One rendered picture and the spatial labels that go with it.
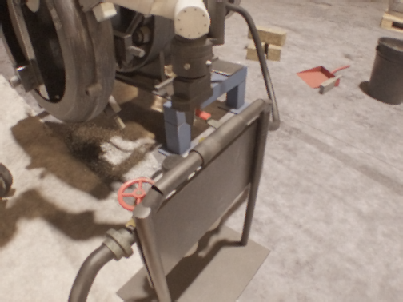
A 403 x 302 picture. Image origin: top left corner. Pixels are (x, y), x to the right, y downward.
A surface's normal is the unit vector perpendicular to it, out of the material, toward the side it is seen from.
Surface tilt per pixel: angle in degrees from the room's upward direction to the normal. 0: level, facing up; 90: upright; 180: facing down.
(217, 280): 0
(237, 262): 0
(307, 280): 0
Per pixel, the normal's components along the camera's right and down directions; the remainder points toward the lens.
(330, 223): -0.01, -0.77
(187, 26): 0.07, 0.64
